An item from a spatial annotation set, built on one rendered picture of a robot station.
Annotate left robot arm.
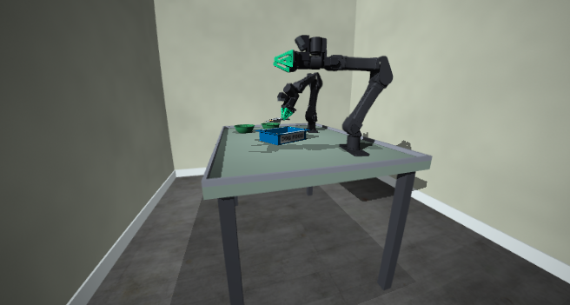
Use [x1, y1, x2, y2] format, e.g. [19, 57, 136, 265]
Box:
[295, 35, 393, 156]

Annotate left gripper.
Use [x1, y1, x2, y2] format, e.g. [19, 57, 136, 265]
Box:
[274, 50, 310, 72]

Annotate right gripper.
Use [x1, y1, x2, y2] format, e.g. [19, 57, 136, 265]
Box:
[282, 101, 296, 121]

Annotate grey raised table edge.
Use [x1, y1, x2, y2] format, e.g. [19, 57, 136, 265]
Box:
[202, 126, 432, 188]

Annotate green bowl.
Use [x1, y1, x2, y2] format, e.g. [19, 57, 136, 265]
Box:
[234, 124, 255, 134]
[261, 123, 280, 129]

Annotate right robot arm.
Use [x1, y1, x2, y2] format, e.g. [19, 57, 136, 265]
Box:
[277, 72, 322, 133]

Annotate blue dog food box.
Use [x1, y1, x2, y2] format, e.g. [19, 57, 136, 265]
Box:
[258, 126, 310, 145]

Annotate grey metal scoop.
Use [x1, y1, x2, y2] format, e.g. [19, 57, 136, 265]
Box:
[265, 117, 283, 123]

